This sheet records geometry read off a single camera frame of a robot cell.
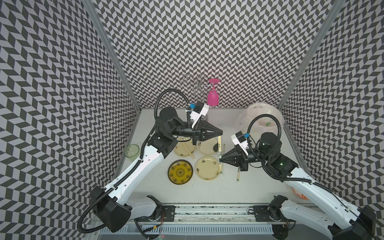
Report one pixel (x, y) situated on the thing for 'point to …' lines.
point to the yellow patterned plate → (180, 172)
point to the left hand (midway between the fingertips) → (220, 135)
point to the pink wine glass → (213, 97)
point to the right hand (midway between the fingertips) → (221, 162)
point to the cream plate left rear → (180, 149)
